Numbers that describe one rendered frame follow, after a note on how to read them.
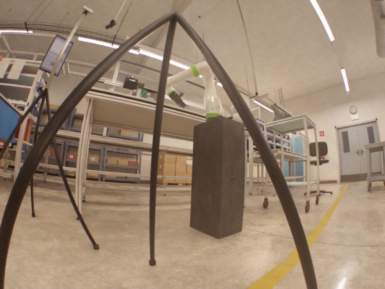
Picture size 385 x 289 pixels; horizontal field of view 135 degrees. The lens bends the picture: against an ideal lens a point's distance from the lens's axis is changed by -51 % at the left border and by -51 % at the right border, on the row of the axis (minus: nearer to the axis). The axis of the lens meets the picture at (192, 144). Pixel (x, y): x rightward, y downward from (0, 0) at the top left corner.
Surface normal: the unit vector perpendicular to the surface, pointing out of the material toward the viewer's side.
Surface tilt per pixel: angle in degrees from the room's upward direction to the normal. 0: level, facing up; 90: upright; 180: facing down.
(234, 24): 180
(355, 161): 90
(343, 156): 90
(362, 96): 90
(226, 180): 90
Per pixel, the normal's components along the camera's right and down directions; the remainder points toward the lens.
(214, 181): -0.81, -0.14
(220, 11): -0.04, 0.98
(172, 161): 0.56, -0.13
